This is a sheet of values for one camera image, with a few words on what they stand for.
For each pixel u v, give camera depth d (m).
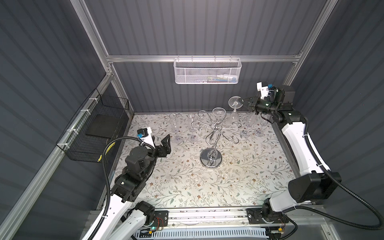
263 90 0.66
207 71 1.24
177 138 1.04
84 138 0.70
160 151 0.59
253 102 0.62
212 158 0.93
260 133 1.08
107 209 0.43
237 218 0.75
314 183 0.42
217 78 0.91
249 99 0.68
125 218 0.59
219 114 0.78
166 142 0.59
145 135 0.54
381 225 0.36
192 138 1.05
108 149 0.70
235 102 0.72
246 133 1.08
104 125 0.76
